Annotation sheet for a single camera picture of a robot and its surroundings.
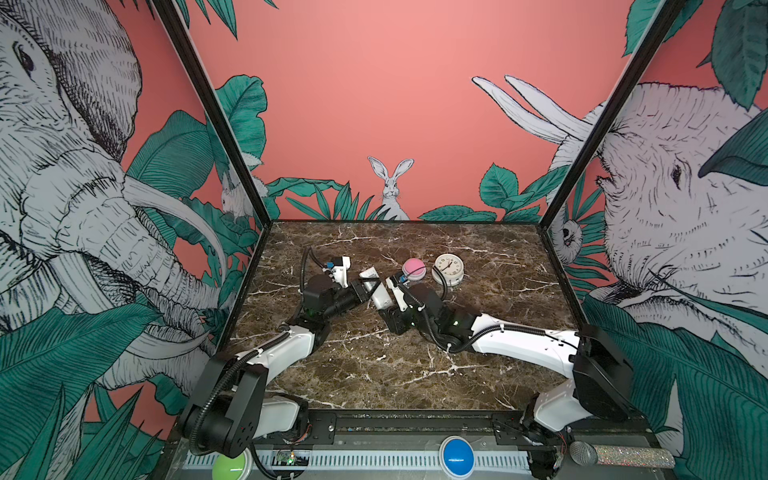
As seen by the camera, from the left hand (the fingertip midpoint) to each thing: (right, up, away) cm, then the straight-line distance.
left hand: (381, 278), depth 80 cm
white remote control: (-2, -3, 0) cm, 3 cm away
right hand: (0, -7, -2) cm, 8 cm away
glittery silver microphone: (+48, -39, -12) cm, 63 cm away
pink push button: (+11, +1, +26) cm, 29 cm away
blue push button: (+19, -41, -11) cm, 46 cm away
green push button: (-32, -43, -12) cm, 55 cm away
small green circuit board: (-21, -42, -10) cm, 48 cm away
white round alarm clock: (+24, +2, +22) cm, 32 cm away
